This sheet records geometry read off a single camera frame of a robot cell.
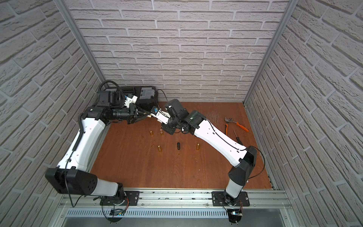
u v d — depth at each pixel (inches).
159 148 34.8
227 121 40.7
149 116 27.2
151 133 38.6
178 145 35.0
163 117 22.9
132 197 29.3
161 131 37.6
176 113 20.4
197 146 35.3
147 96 39.6
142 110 26.4
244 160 16.4
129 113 24.7
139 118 25.8
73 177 15.2
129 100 26.5
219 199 28.7
